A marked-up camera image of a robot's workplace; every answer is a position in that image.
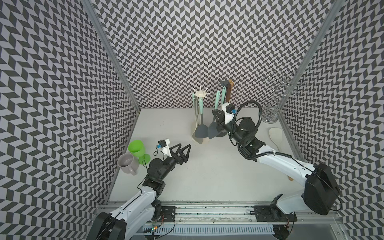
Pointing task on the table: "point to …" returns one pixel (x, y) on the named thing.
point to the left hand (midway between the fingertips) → (186, 146)
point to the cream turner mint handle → (223, 97)
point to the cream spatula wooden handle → (275, 134)
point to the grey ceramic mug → (128, 163)
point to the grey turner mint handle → (201, 131)
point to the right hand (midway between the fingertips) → (213, 112)
